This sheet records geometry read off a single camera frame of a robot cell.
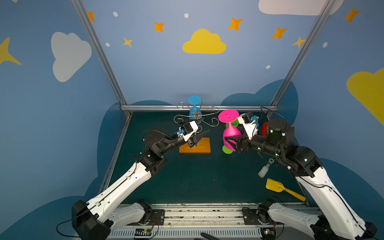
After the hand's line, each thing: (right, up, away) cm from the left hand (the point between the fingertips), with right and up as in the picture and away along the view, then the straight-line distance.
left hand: (203, 119), depth 58 cm
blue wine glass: (-3, +5, +33) cm, 34 cm away
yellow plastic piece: (+44, -37, +26) cm, 63 cm away
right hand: (+12, -5, +3) cm, 14 cm away
